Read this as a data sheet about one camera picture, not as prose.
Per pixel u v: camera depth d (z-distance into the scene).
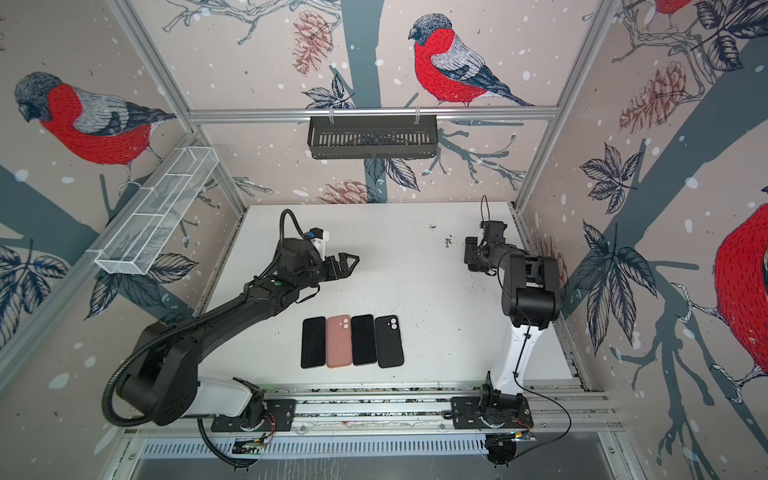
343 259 0.76
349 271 0.77
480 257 0.83
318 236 0.78
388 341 0.86
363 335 0.87
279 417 0.73
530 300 0.55
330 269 0.75
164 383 0.41
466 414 0.73
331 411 0.76
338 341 0.86
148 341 0.42
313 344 0.86
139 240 0.71
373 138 1.07
